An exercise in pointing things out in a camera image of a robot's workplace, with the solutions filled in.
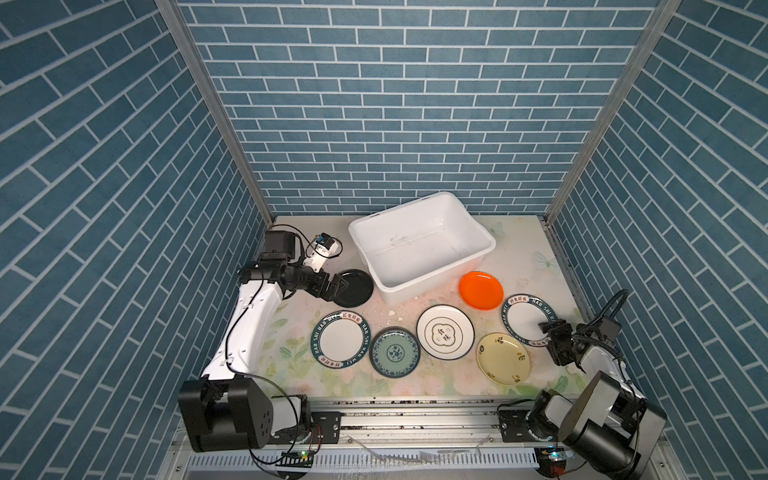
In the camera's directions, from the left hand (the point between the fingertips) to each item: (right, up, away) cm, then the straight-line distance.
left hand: (332, 275), depth 80 cm
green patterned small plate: (+17, -23, +6) cm, 29 cm away
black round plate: (+5, -7, +17) cm, 19 cm away
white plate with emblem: (+32, -18, +9) cm, 38 cm away
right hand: (+61, -17, +8) cm, 64 cm away
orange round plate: (+46, -7, +21) cm, 51 cm away
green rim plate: (0, -20, +8) cm, 21 cm away
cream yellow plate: (+49, -25, +7) cm, 55 cm away
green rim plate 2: (+57, -14, +14) cm, 60 cm away
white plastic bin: (+27, +7, +32) cm, 42 cm away
